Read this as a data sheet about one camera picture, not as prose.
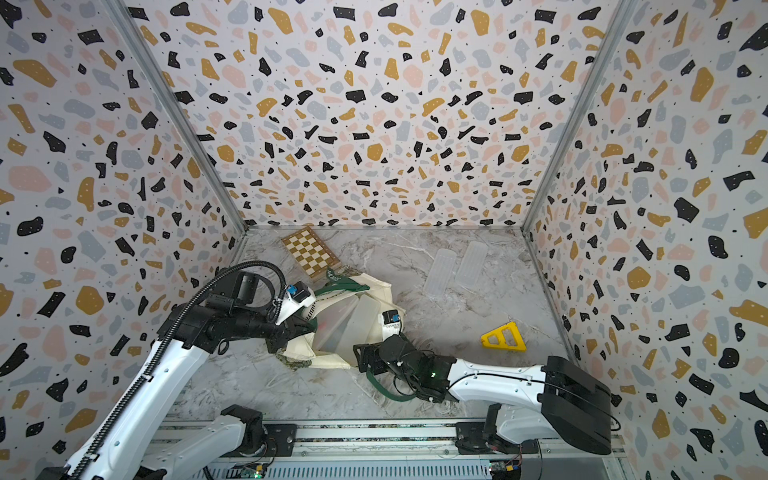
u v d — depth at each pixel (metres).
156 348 0.44
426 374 0.59
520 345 0.90
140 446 0.40
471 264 1.10
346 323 0.88
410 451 0.73
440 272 1.08
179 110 0.86
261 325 0.58
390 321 0.69
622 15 0.72
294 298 0.59
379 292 0.84
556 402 0.43
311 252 1.10
